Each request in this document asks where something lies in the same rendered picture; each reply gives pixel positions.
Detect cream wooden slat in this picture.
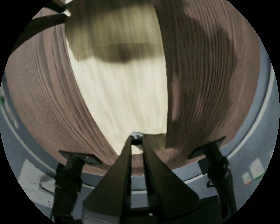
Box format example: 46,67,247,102
65,0,167,155

